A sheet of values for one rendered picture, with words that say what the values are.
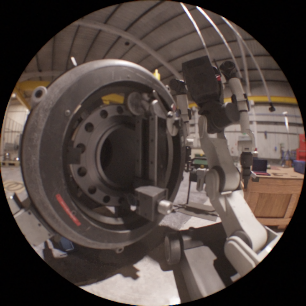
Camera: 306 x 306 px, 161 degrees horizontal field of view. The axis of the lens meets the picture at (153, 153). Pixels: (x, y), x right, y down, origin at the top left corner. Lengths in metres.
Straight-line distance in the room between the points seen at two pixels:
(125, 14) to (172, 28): 3.08
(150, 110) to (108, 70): 0.21
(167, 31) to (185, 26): 1.28
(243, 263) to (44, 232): 0.58
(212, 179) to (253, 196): 0.55
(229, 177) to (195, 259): 0.41
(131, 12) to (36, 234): 8.50
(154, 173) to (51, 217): 0.34
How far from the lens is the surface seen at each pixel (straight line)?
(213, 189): 0.53
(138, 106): 0.42
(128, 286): 0.67
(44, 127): 0.24
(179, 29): 8.76
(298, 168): 1.53
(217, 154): 0.59
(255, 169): 1.15
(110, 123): 0.43
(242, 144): 0.73
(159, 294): 0.65
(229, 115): 0.56
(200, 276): 0.53
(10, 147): 0.41
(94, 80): 0.30
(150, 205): 0.33
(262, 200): 1.06
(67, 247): 0.84
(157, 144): 0.38
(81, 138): 0.38
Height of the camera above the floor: 0.63
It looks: 2 degrees down
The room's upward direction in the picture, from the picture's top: 2 degrees clockwise
